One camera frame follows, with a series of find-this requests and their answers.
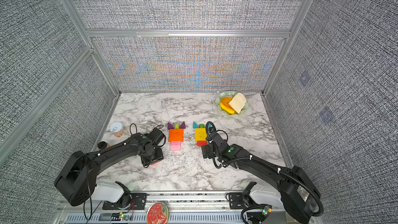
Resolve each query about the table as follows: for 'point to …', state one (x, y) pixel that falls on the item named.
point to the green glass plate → (226, 94)
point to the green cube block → (201, 125)
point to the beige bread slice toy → (238, 102)
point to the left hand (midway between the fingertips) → (161, 159)
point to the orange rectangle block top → (176, 131)
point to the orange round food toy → (225, 100)
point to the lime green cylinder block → (177, 126)
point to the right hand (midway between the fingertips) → (210, 143)
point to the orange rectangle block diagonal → (175, 138)
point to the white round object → (117, 129)
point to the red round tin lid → (158, 213)
